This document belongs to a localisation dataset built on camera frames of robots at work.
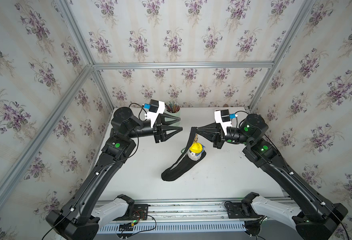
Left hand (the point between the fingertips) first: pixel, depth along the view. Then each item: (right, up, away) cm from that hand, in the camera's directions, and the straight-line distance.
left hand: (182, 128), depth 52 cm
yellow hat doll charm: (+5, -9, +6) cm, 12 cm away
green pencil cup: (-2, +7, +46) cm, 47 cm away
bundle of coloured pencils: (-5, +12, +52) cm, 53 cm away
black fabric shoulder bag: (+1, -17, +18) cm, 25 cm away
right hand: (+6, -1, +3) cm, 7 cm away
